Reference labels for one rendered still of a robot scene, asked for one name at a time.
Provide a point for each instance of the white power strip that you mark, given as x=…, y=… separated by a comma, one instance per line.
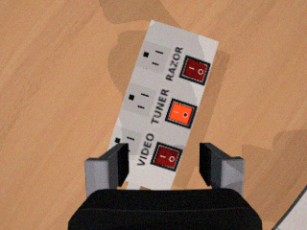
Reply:
x=161, y=103

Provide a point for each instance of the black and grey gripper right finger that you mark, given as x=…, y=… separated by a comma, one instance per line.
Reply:
x=219, y=170

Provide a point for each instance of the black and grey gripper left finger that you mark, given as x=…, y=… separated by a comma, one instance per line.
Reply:
x=108, y=171

